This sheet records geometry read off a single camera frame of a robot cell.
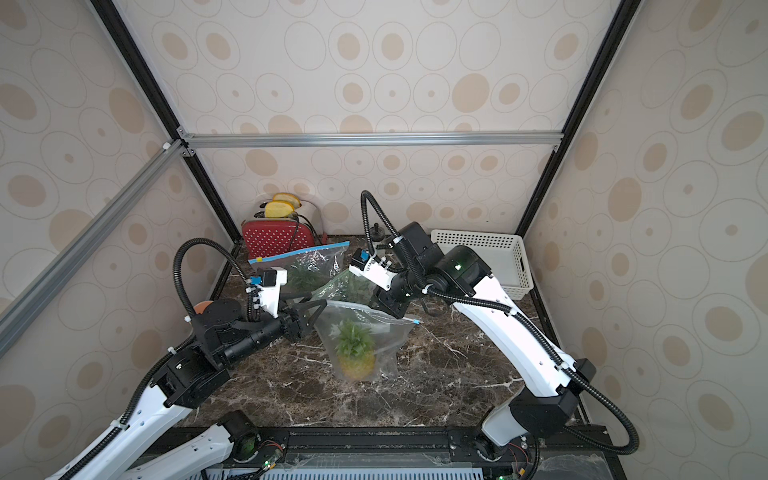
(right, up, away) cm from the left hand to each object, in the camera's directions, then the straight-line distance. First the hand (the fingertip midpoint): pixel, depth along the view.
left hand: (323, 300), depth 61 cm
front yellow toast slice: (-25, +26, +41) cm, 55 cm away
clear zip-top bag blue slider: (+14, -11, +18) cm, 25 cm away
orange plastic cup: (-44, -6, +29) cm, 53 cm away
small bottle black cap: (+9, +19, +46) cm, 50 cm away
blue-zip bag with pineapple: (-9, +6, +18) cm, 21 cm away
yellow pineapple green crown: (+5, -12, +11) cm, 17 cm away
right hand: (+10, -1, +3) cm, 10 cm away
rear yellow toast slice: (-23, +31, +44) cm, 59 cm away
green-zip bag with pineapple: (+3, +2, +15) cm, 15 cm away
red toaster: (-29, +17, +41) cm, 53 cm away
